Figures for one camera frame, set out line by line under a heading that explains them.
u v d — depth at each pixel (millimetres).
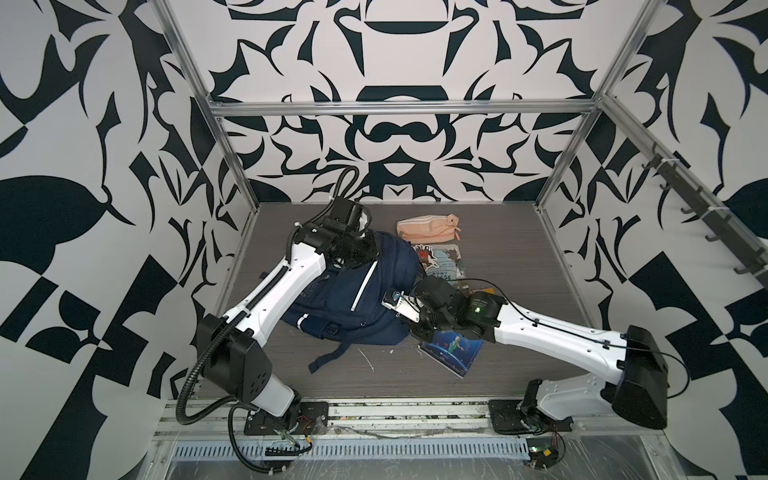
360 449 649
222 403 461
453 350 845
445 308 565
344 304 809
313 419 739
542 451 713
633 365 406
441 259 1044
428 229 1115
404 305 644
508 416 746
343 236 673
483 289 969
